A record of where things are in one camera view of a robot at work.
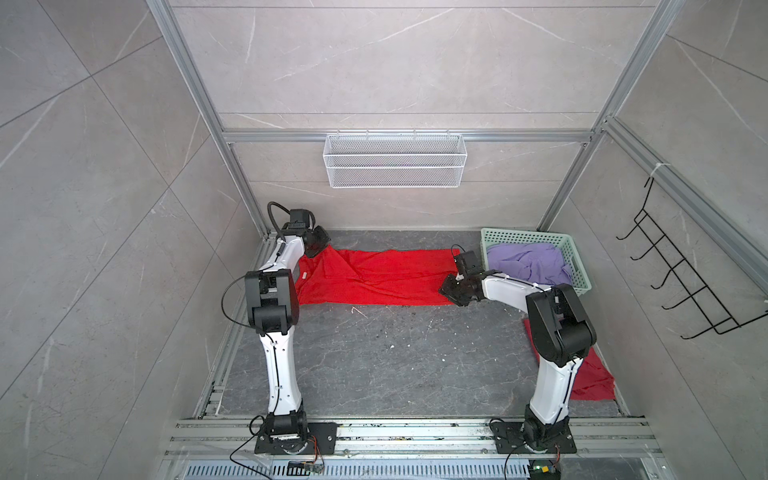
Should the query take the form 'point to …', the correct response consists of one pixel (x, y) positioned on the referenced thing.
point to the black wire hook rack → (713, 311)
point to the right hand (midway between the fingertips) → (440, 288)
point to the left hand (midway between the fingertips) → (327, 232)
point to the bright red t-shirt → (374, 277)
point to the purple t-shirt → (539, 263)
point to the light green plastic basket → (494, 236)
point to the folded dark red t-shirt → (594, 382)
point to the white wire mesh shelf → (394, 161)
